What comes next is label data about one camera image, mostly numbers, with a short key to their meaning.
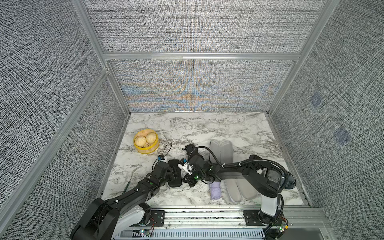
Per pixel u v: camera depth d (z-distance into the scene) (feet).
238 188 2.69
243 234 2.30
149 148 3.13
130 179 2.81
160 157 2.56
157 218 2.40
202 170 2.31
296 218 2.45
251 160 1.71
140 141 3.13
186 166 2.58
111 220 1.35
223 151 3.23
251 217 2.40
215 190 2.60
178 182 2.73
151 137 3.21
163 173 2.26
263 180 1.55
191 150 3.19
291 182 2.66
